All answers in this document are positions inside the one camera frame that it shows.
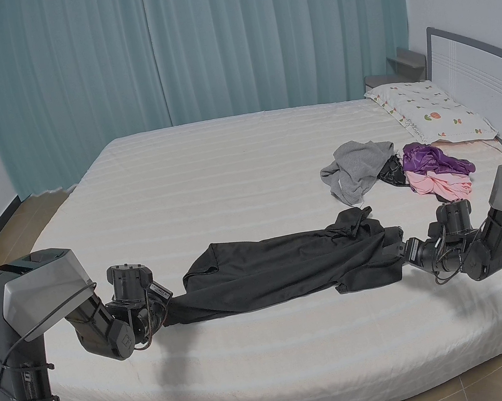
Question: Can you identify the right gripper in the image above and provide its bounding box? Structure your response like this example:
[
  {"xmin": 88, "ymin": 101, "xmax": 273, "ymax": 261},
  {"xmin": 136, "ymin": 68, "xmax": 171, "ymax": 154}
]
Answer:
[{"xmin": 399, "ymin": 232, "xmax": 449, "ymax": 277}]

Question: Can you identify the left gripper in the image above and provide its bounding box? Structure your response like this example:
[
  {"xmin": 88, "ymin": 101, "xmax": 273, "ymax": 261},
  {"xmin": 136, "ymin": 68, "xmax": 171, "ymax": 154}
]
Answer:
[{"xmin": 139, "ymin": 279, "xmax": 180, "ymax": 331}]

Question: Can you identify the black T-shirt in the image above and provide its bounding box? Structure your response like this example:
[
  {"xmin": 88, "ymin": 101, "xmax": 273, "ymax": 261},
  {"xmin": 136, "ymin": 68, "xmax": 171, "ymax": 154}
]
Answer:
[{"xmin": 156, "ymin": 199, "xmax": 414, "ymax": 328}]

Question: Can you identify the bed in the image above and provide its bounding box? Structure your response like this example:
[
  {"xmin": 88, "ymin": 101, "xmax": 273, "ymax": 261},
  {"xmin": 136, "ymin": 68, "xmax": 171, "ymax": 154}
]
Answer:
[{"xmin": 0, "ymin": 14, "xmax": 502, "ymax": 401}]

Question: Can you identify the pink garment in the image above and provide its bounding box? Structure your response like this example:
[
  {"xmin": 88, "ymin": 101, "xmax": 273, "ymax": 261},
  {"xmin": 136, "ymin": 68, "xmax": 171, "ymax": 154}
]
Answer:
[{"xmin": 405, "ymin": 161, "xmax": 475, "ymax": 209}]

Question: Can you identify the black patterned garment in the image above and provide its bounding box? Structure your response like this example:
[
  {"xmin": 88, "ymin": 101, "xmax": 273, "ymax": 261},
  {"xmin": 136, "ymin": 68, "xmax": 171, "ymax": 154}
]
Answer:
[{"xmin": 374, "ymin": 152, "xmax": 411, "ymax": 192}]

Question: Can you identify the purple garment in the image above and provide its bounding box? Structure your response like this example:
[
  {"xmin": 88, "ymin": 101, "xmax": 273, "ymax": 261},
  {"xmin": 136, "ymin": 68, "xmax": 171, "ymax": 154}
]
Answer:
[{"xmin": 400, "ymin": 128, "xmax": 502, "ymax": 288}]

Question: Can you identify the grey garment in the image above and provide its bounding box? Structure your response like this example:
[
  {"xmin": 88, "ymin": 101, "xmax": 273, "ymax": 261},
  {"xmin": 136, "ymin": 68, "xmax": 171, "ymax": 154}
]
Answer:
[{"xmin": 316, "ymin": 134, "xmax": 404, "ymax": 211}]

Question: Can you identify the white printed pillow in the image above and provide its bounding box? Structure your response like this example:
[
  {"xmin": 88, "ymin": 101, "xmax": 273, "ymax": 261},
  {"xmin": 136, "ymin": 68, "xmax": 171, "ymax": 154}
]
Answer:
[{"xmin": 363, "ymin": 66, "xmax": 500, "ymax": 159}]

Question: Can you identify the grey bedside table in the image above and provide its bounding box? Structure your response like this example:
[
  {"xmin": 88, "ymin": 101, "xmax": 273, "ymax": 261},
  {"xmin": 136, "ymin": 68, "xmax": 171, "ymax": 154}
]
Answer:
[{"xmin": 359, "ymin": 43, "xmax": 430, "ymax": 92}]

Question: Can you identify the blue-green curtain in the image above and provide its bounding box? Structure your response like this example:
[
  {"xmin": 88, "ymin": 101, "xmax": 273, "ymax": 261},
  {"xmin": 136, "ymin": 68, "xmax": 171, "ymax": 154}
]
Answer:
[
  {"xmin": 142, "ymin": 0, "xmax": 423, "ymax": 131},
  {"xmin": 0, "ymin": 0, "xmax": 178, "ymax": 204}
]

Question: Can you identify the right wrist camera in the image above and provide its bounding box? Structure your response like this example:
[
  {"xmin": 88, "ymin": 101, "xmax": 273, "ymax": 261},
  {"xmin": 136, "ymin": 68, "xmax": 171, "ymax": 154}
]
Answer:
[{"xmin": 426, "ymin": 220, "xmax": 449, "ymax": 245}]

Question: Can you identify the black cable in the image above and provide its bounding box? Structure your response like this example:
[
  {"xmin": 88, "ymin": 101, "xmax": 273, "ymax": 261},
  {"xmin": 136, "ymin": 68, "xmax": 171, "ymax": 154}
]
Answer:
[{"xmin": 0, "ymin": 280, "xmax": 112, "ymax": 387}]

